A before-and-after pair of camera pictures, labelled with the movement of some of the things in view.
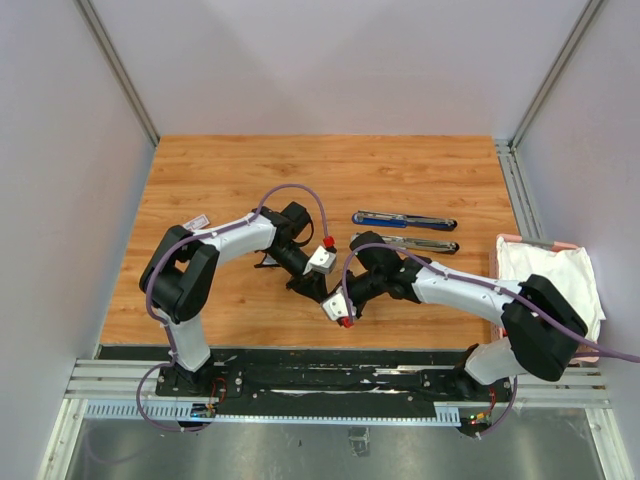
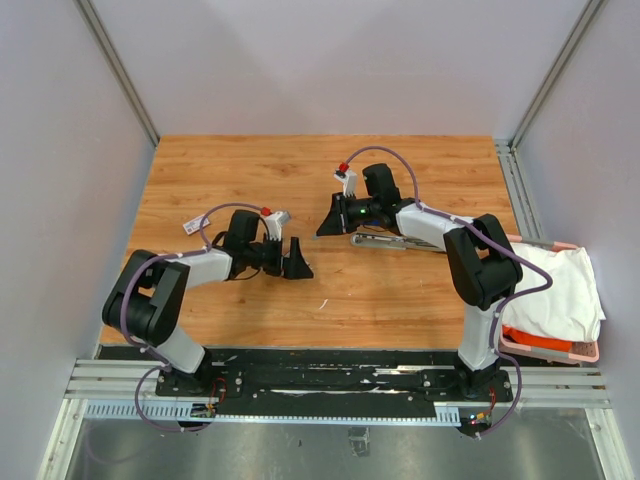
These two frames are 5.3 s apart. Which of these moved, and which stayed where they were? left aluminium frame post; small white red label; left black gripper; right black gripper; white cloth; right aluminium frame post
Moved: right black gripper; left black gripper
Stayed: small white red label; left aluminium frame post; right aluminium frame post; white cloth
